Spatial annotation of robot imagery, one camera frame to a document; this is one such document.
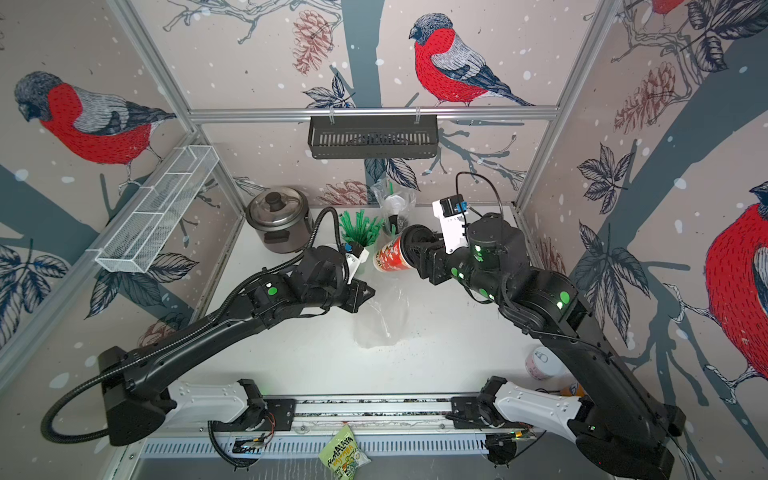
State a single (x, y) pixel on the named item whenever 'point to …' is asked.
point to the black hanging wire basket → (369, 137)
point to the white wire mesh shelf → (138, 239)
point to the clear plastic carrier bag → (395, 224)
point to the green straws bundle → (362, 229)
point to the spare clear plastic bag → (385, 317)
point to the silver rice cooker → (282, 219)
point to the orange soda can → (574, 389)
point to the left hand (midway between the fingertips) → (380, 290)
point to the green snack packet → (343, 455)
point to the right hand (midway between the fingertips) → (419, 237)
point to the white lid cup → (393, 204)
